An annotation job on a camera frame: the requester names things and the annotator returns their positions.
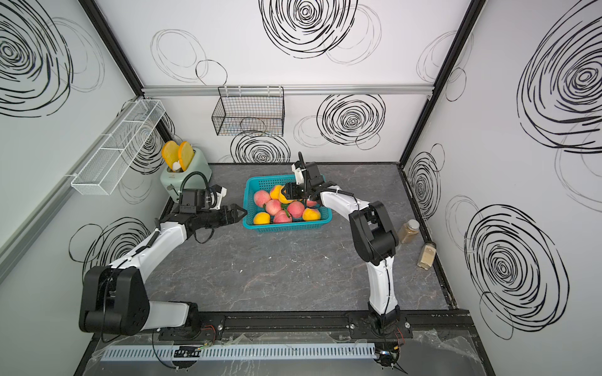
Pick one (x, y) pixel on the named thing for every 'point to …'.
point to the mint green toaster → (197, 176)
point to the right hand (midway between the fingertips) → (288, 190)
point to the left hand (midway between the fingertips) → (238, 214)
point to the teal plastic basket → (250, 208)
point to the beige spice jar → (427, 255)
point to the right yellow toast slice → (186, 153)
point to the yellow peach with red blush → (282, 199)
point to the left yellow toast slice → (170, 151)
